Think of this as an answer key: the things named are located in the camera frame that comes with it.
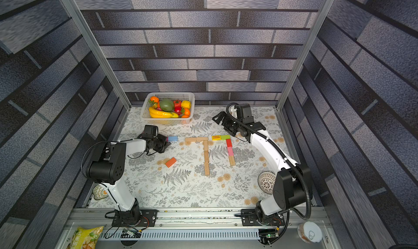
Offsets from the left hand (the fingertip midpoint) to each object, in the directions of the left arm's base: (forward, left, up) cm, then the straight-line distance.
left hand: (172, 139), depth 99 cm
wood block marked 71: (-9, -21, -2) cm, 23 cm away
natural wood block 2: (+2, -18, -1) cm, 18 cm away
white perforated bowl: (-25, -53, -1) cm, 59 cm away
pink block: (-7, -36, -1) cm, 37 cm away
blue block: (+2, 0, -2) cm, 3 cm away
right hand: (-1, -27, +20) cm, 34 cm away
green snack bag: (-50, +28, +1) cm, 58 cm away
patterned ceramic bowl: (-31, +33, -2) cm, 45 cm away
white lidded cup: (-47, -66, +4) cm, 81 cm away
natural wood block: (+1, -11, -2) cm, 11 cm away
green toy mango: (+23, +7, +8) cm, 25 cm away
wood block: (-3, -21, -2) cm, 21 cm away
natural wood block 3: (-17, -22, -2) cm, 28 cm away
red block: (-1, -35, -2) cm, 35 cm away
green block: (+4, -33, -3) cm, 33 cm away
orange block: (-14, -1, -3) cm, 14 cm away
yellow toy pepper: (+28, -5, +4) cm, 29 cm away
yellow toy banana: (+16, +13, +7) cm, 22 cm away
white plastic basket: (+19, -6, +2) cm, 20 cm away
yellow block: (+2, -28, -1) cm, 28 cm away
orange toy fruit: (+30, +16, +7) cm, 35 cm away
